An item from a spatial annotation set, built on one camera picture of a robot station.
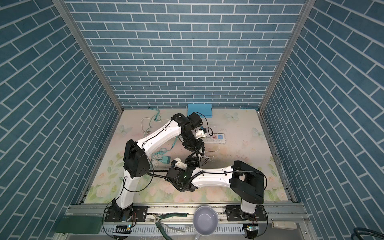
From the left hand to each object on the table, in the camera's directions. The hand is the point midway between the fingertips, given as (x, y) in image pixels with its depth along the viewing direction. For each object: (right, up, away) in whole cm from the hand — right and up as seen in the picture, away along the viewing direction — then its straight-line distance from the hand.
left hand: (203, 154), depth 80 cm
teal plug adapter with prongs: (-23, -5, +9) cm, 25 cm away
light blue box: (+2, +27, +38) cm, 47 cm away
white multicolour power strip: (+9, +6, +21) cm, 23 cm away
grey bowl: (+1, -30, -9) cm, 31 cm away
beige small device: (+37, -30, -12) cm, 49 cm away
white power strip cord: (-39, +20, +35) cm, 56 cm away
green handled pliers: (-23, -30, -8) cm, 38 cm away
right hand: (-2, -1, +1) cm, 3 cm away
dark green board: (-58, -31, -11) cm, 67 cm away
